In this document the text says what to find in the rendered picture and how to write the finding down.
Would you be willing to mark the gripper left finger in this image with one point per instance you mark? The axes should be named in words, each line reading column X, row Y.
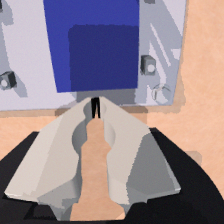
column 44, row 168

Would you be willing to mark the grey metal fixture plate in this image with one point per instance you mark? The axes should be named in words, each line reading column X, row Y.
column 24, row 49

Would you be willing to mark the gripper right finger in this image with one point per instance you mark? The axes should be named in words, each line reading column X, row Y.
column 144, row 165

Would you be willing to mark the blue flat plate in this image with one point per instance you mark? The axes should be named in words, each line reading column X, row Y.
column 94, row 44

